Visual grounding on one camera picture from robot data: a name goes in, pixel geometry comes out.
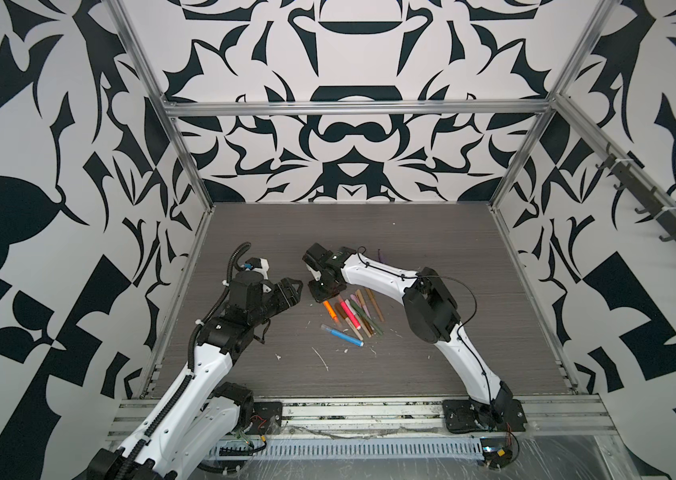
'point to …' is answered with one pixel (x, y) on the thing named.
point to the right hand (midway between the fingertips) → (319, 293)
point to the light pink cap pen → (364, 310)
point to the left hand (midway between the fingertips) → (295, 282)
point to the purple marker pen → (380, 255)
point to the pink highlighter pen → (349, 313)
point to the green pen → (359, 311)
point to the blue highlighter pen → (340, 335)
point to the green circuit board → (496, 452)
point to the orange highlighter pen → (332, 312)
